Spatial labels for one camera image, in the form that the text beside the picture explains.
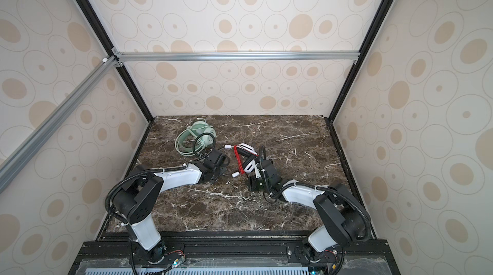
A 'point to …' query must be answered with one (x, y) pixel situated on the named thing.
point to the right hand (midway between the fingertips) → (247, 182)
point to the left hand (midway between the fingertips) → (229, 164)
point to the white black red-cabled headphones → (246, 156)
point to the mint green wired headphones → (195, 137)
